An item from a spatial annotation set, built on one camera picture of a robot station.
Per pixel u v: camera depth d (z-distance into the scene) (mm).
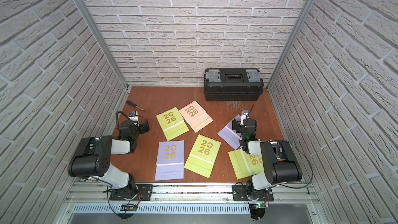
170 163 828
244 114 808
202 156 851
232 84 1003
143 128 854
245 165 830
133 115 809
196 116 1005
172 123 974
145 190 751
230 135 941
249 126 711
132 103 1074
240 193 736
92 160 449
